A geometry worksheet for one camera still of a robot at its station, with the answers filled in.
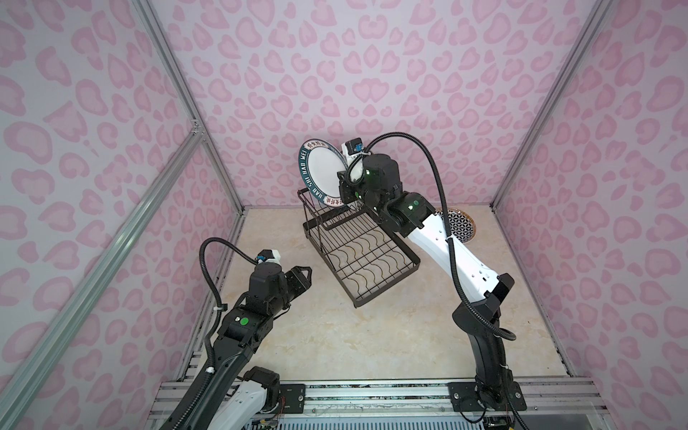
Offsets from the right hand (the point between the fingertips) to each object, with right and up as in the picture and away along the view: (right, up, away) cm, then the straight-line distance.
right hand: (340, 173), depth 71 cm
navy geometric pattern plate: (+49, -13, +42) cm, 66 cm away
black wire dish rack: (+8, -25, +30) cm, 40 cm away
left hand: (-9, -26, +4) cm, 28 cm away
